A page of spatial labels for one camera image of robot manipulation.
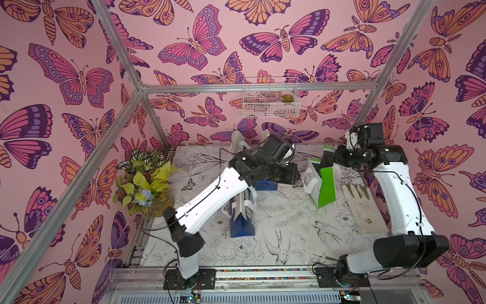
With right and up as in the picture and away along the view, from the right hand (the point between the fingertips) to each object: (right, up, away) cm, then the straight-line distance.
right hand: (336, 155), depth 76 cm
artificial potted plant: (-76, -13, -3) cm, 77 cm away
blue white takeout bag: (-38, -20, -11) cm, 45 cm away
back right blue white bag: (-27, -15, +21) cm, 37 cm away
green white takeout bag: (-8, -9, -3) cm, 12 cm away
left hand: (-18, -8, -12) cm, 22 cm away
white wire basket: (-24, +30, +19) cm, 42 cm away
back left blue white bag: (-40, +5, +10) cm, 42 cm away
